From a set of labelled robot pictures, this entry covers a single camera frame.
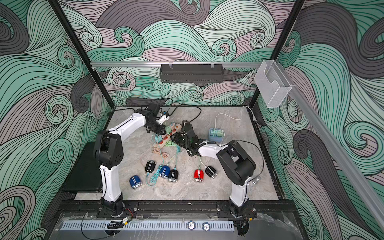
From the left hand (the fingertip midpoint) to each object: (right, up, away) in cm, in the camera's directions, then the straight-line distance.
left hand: (162, 129), depth 95 cm
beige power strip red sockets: (+9, 0, +7) cm, 11 cm away
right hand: (+5, -5, -5) cm, 9 cm away
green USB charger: (+4, 0, +1) cm, 4 cm away
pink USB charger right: (+6, +2, +3) cm, 7 cm away
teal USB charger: (-2, -5, -4) cm, 7 cm away
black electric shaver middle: (+9, -25, -13) cm, 29 cm away
